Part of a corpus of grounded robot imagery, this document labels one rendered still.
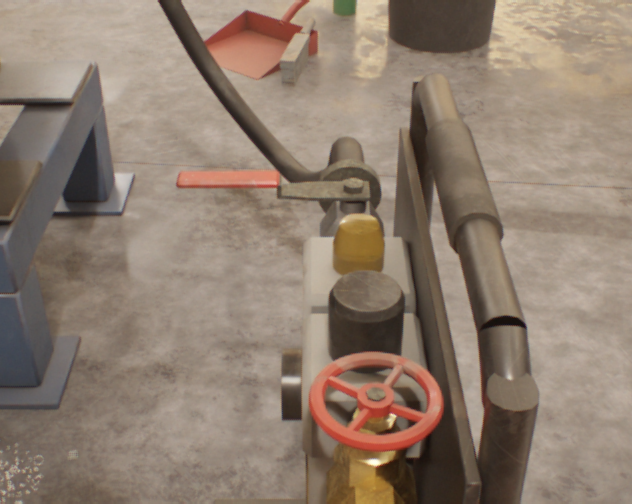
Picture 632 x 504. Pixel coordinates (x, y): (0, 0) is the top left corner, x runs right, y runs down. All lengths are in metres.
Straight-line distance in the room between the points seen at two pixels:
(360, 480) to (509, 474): 0.09
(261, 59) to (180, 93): 0.26
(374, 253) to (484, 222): 0.14
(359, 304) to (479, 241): 0.09
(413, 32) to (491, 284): 1.83
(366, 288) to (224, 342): 0.76
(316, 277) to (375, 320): 0.11
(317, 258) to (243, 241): 0.85
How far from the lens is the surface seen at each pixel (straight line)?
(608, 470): 1.17
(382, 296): 0.54
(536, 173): 1.75
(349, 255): 0.62
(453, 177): 0.54
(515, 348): 0.43
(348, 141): 0.83
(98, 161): 1.59
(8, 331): 1.20
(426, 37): 2.25
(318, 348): 0.57
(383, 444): 0.46
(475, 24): 2.27
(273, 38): 2.33
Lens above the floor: 0.84
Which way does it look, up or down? 35 degrees down
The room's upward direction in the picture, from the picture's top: straight up
